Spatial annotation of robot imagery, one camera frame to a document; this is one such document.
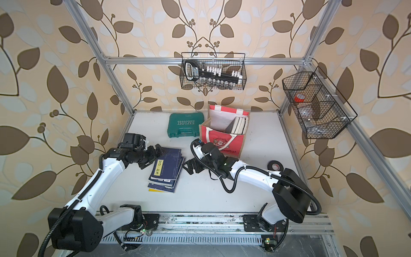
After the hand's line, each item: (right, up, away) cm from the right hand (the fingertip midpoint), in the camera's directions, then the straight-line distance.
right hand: (189, 161), depth 80 cm
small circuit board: (+37, -35, -9) cm, 52 cm away
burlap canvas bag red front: (+21, +17, +22) cm, 35 cm away
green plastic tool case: (-7, +20, +28) cm, 35 cm away
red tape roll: (+56, +32, +1) cm, 65 cm away
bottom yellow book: (-19, -16, +3) cm, 24 cm away
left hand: (-16, +4, +1) cm, 17 cm away
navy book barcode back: (-12, -13, +2) cm, 17 cm away
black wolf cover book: (+24, +15, +5) cm, 29 cm away
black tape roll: (+48, -5, +12) cm, 50 cm away
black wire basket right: (+69, +26, +3) cm, 74 cm away
